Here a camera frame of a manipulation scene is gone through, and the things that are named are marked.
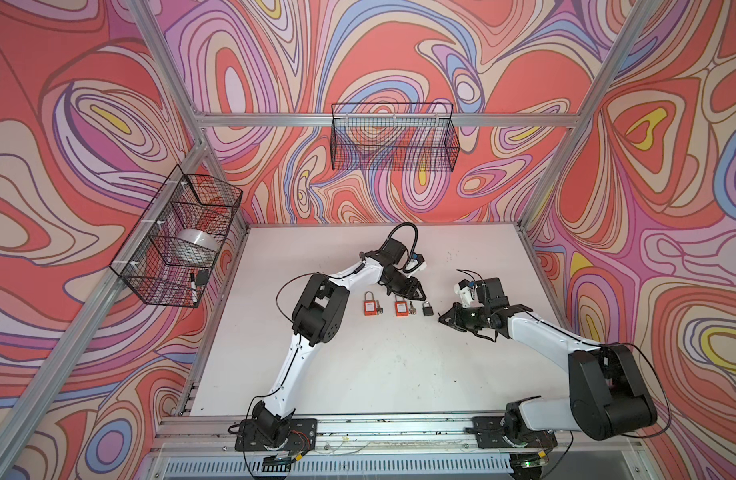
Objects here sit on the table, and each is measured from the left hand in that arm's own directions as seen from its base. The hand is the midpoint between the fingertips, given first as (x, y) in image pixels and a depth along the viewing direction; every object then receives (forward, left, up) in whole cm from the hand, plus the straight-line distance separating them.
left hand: (424, 294), depth 95 cm
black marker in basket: (-11, +60, +21) cm, 65 cm away
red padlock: (-3, +17, -3) cm, 17 cm away
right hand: (-11, -4, 0) cm, 11 cm away
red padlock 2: (-3, +7, -3) cm, 9 cm away
